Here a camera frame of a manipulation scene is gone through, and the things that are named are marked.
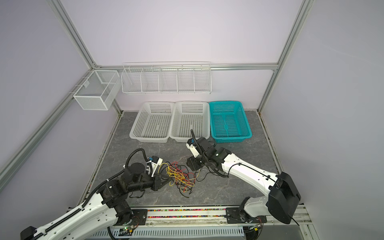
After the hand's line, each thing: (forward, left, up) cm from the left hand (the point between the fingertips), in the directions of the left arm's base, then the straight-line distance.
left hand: (170, 182), depth 71 cm
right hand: (+10, -11, -2) cm, 15 cm away
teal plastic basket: (+49, -41, -16) cm, 65 cm away
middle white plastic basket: (+55, -7, -14) cm, 58 cm away
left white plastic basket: (+50, +17, -14) cm, 54 cm away
